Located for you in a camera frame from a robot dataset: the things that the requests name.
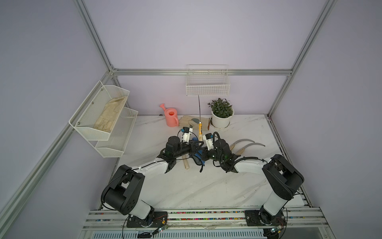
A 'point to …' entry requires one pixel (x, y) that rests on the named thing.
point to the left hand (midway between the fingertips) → (202, 144)
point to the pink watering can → (171, 115)
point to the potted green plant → (222, 110)
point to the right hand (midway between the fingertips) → (197, 151)
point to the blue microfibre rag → (198, 158)
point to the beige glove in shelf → (113, 109)
